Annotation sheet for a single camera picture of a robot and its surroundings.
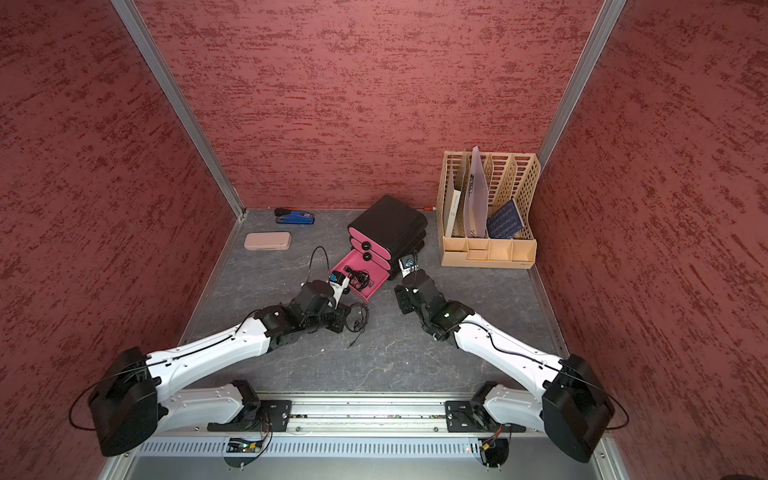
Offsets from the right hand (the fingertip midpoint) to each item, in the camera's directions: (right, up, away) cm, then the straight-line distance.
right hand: (407, 289), depth 83 cm
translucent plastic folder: (+26, +27, +20) cm, 42 cm away
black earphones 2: (-12, -10, +1) cm, 16 cm away
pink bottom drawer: (-16, +6, +19) cm, 26 cm away
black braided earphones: (-12, -1, +14) cm, 18 cm away
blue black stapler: (-47, +24, +34) cm, 63 cm away
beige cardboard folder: (+15, +26, +4) cm, 30 cm away
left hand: (-17, -7, -1) cm, 19 cm away
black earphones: (-16, +1, +12) cm, 20 cm away
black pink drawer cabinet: (-8, +15, +6) cm, 18 cm away
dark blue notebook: (+36, +21, +20) cm, 46 cm away
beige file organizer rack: (+38, +37, +21) cm, 57 cm away
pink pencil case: (-51, +13, +25) cm, 58 cm away
